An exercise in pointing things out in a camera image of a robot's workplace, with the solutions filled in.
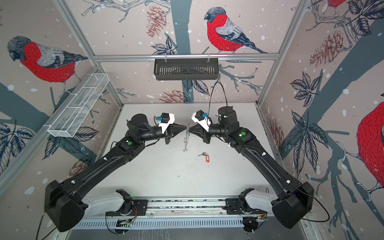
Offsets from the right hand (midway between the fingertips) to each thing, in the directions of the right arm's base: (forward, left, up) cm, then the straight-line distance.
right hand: (189, 130), depth 68 cm
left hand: (-2, +2, +5) cm, 5 cm away
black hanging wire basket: (+56, +7, -3) cm, 57 cm away
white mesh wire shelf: (+8, +61, +3) cm, 61 cm away
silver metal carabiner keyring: (-3, +2, -4) cm, 5 cm away
